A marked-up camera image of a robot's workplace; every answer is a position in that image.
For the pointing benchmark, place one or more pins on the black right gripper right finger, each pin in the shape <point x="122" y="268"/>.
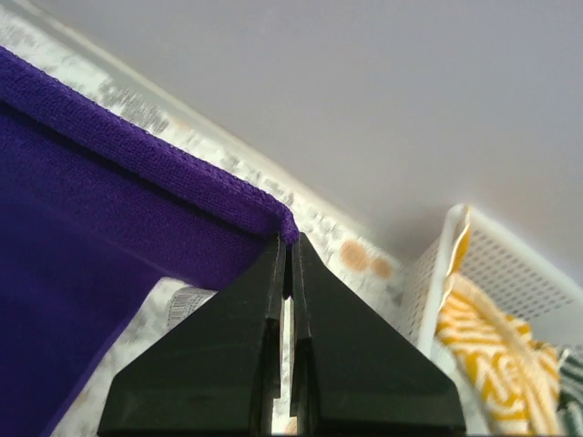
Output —
<point x="353" y="373"/>

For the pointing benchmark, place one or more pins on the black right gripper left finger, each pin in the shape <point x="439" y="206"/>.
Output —
<point x="217" y="373"/>

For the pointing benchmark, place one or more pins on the yellow white striped towel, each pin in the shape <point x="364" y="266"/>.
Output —
<point x="515" y="376"/>

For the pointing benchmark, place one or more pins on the white plastic laundry basket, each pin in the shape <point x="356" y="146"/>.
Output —
<point x="518" y="279"/>

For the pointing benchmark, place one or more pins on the green white striped towel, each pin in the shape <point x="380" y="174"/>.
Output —
<point x="569" y="410"/>

